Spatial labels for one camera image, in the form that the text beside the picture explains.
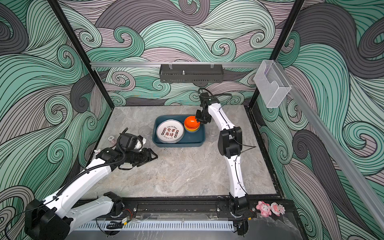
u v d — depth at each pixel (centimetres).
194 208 75
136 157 65
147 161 68
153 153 73
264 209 71
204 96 79
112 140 94
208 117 89
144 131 102
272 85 82
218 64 93
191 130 101
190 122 102
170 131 102
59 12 73
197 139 99
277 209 71
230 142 60
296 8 71
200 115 89
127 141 60
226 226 73
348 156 50
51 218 37
